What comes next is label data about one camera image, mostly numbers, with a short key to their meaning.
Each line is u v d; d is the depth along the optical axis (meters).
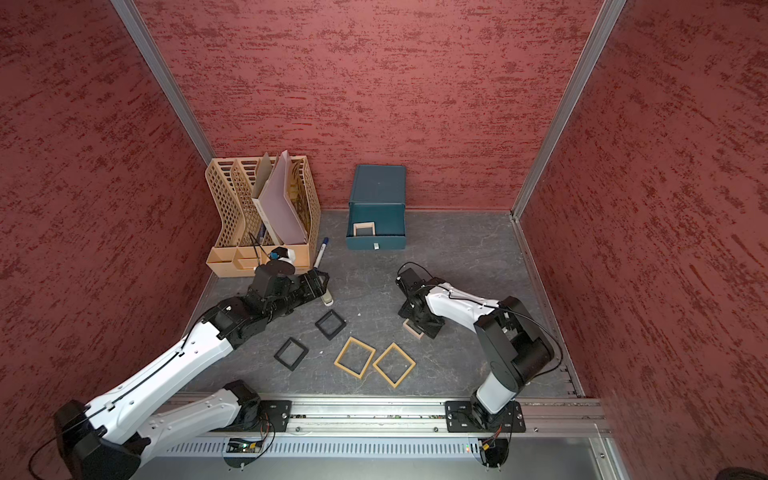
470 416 0.73
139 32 0.73
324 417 0.76
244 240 1.04
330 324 0.90
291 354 0.85
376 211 0.98
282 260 0.60
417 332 0.87
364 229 0.95
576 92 0.85
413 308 0.67
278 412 0.75
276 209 0.92
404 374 0.80
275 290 0.55
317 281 0.68
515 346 0.46
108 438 0.38
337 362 0.81
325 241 1.10
